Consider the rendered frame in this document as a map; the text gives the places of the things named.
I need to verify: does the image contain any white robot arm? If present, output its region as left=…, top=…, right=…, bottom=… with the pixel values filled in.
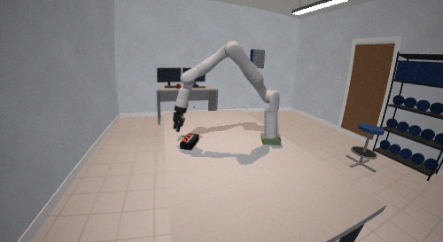
left=175, top=41, right=279, bottom=138

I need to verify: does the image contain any black power strip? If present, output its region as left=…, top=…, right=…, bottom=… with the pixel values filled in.
left=180, top=133, right=199, bottom=150

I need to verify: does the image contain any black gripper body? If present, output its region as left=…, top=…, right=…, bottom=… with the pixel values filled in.
left=175, top=106, right=187, bottom=121

